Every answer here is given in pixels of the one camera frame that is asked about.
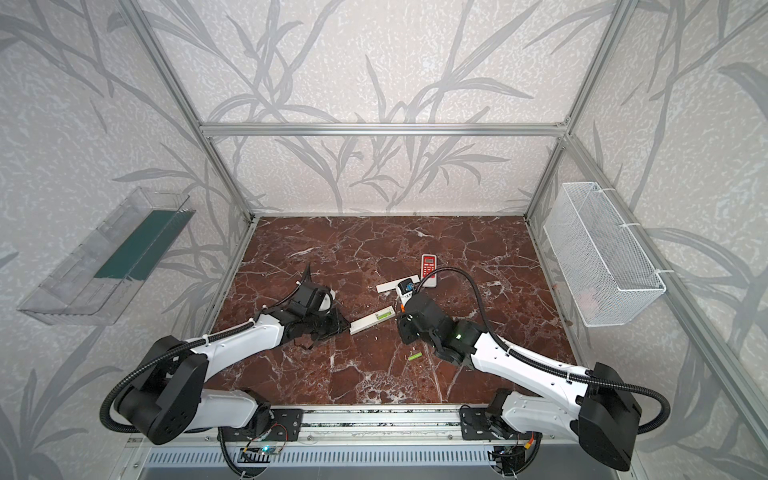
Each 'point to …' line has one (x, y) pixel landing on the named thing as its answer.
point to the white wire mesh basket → (607, 275)
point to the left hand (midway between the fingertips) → (354, 317)
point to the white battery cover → (392, 285)
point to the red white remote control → (429, 264)
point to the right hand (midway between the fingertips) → (401, 305)
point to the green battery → (420, 354)
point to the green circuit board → (268, 449)
